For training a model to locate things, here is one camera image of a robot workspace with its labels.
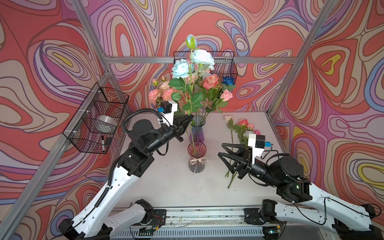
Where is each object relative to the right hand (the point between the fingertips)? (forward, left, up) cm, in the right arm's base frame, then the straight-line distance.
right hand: (221, 154), depth 51 cm
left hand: (+13, +9, +5) cm, 17 cm away
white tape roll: (+26, +53, -9) cm, 60 cm away
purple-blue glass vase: (+31, +7, -26) cm, 42 cm away
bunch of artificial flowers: (+41, -27, -39) cm, 63 cm away
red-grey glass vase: (+16, +8, -27) cm, 32 cm away
